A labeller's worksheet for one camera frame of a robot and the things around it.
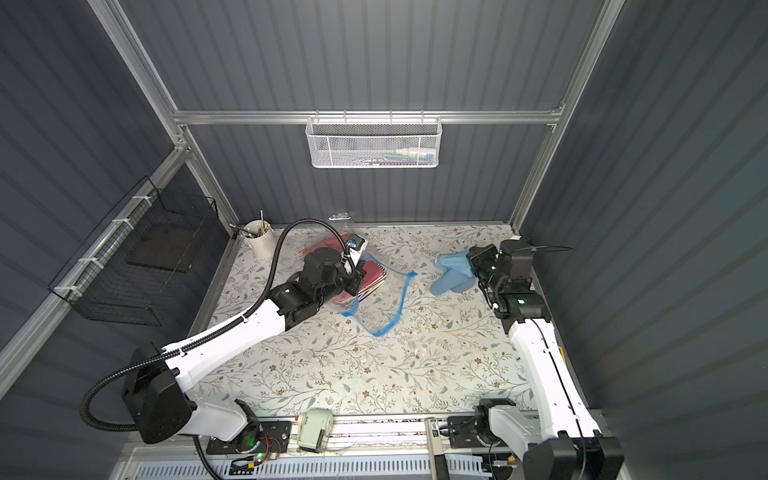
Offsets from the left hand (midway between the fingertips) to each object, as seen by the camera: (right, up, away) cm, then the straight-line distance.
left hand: (365, 264), depth 76 cm
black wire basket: (-56, -1, -4) cm, 56 cm away
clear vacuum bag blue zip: (+3, -14, +23) cm, 27 cm away
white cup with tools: (-39, +8, +26) cm, 47 cm away
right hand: (+28, +5, -2) cm, 28 cm away
